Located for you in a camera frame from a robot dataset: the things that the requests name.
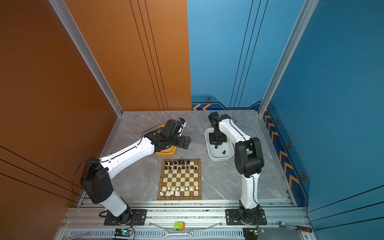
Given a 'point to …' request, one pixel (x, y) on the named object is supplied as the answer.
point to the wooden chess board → (180, 179)
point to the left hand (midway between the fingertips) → (184, 137)
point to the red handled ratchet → (282, 224)
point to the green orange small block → (179, 225)
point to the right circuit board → (252, 233)
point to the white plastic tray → (224, 151)
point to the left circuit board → (126, 232)
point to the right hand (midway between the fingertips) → (214, 144)
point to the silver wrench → (165, 233)
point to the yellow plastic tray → (169, 152)
